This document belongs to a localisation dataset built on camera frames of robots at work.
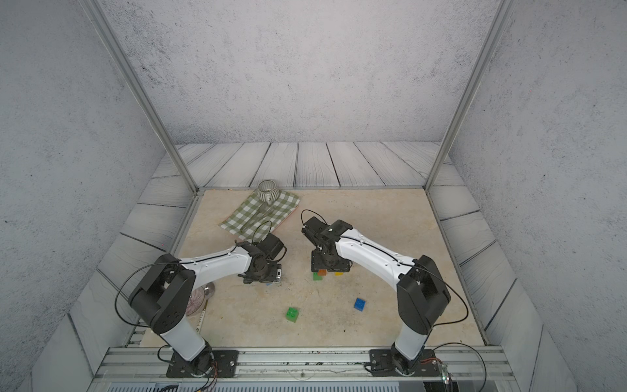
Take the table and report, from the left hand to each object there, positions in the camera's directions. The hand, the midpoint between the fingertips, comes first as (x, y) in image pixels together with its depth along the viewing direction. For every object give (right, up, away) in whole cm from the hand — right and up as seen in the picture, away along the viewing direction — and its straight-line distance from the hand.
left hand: (273, 279), depth 91 cm
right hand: (+20, +6, -8) cm, 22 cm away
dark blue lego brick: (+31, -6, -7) cm, 32 cm away
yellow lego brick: (+24, +1, +2) cm, 24 cm away
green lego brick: (+16, +1, 0) cm, 16 cm away
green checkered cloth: (-11, +22, +17) cm, 30 cm away
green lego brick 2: (+8, -8, -11) cm, 16 cm away
